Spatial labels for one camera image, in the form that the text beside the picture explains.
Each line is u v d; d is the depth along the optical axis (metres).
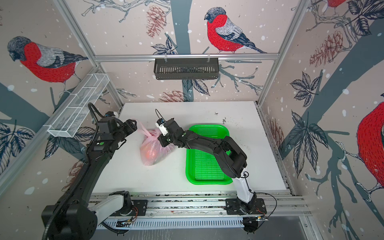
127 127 0.70
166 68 0.95
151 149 0.85
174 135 0.69
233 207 0.73
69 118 0.74
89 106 0.58
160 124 0.77
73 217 0.38
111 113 0.70
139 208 0.73
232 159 0.50
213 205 0.75
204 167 0.87
